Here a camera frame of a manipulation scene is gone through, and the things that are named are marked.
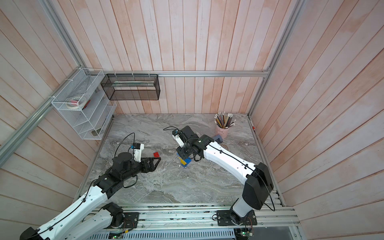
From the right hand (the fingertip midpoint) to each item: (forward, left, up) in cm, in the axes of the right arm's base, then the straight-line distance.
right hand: (181, 149), depth 82 cm
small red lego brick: (+4, +18, -14) cm, 23 cm away
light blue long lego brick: (-4, -4, -6) cm, 8 cm away
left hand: (-7, +14, -1) cm, 16 cm away
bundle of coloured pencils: (+26, -28, -6) cm, 39 cm away
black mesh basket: (+43, +37, +11) cm, 58 cm away
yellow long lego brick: (-4, 0, -8) cm, 9 cm away
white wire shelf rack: (+8, +48, +13) cm, 51 cm away
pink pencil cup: (+19, -27, -10) cm, 35 cm away
